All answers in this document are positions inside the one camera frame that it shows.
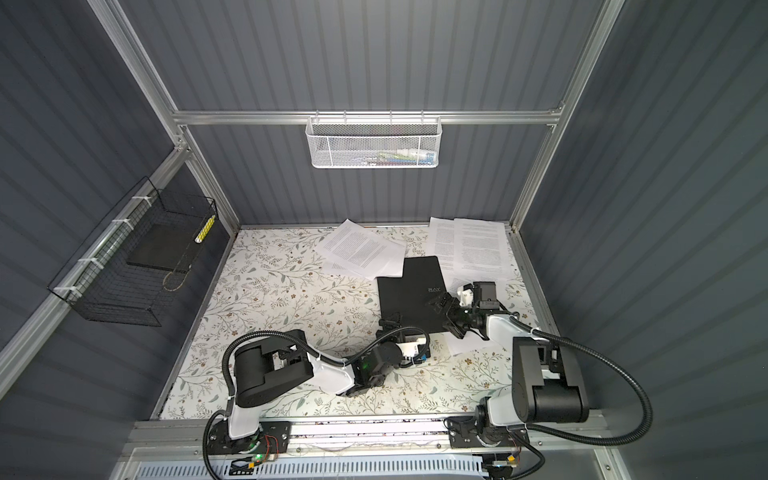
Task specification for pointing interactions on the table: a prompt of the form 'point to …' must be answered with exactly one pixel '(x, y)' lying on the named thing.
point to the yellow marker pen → (206, 227)
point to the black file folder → (409, 295)
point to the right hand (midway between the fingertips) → (439, 314)
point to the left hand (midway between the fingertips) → (396, 320)
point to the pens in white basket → (397, 157)
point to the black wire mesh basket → (132, 266)
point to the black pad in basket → (168, 246)
